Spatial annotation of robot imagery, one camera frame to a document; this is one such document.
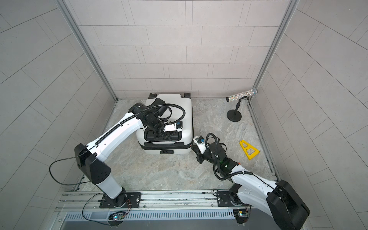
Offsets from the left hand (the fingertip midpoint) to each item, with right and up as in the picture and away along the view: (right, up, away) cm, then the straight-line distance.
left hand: (173, 134), depth 75 cm
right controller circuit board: (+34, -38, -7) cm, 51 cm away
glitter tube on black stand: (+41, +9, +30) cm, 52 cm away
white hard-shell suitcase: (+3, -1, -4) cm, 5 cm away
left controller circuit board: (-24, -35, -11) cm, 44 cm away
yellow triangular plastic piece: (+44, -11, +13) cm, 47 cm away
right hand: (+10, -8, +5) cm, 14 cm away
